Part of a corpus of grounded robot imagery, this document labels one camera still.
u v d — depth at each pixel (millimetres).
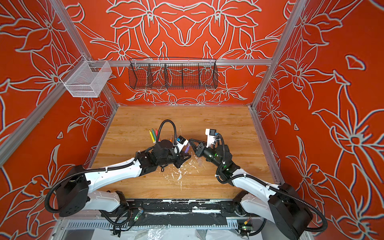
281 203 407
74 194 406
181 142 673
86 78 922
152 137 1003
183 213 727
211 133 683
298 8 708
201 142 685
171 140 646
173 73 1000
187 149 727
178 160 684
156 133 1007
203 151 663
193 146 716
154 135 1007
